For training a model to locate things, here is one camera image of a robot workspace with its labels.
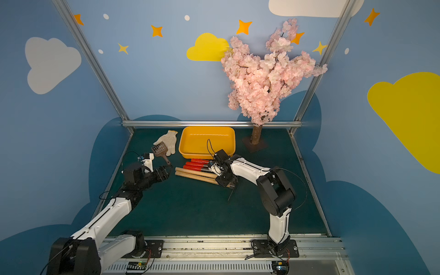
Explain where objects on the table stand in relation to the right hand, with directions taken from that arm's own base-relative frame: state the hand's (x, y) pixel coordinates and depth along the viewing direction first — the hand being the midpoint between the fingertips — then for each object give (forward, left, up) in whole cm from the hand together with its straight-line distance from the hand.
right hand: (225, 178), depth 94 cm
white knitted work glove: (+28, +40, -2) cm, 49 cm away
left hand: (-1, +29, +13) cm, 32 cm away
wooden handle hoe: (+4, +18, -1) cm, 18 cm away
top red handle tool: (+10, +16, 0) cm, 19 cm away
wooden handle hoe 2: (0, +15, -1) cm, 15 cm away
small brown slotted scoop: (+19, +44, -1) cm, 47 cm away
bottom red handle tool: (+6, +17, 0) cm, 18 cm away
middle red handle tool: (+10, +21, -2) cm, 23 cm away
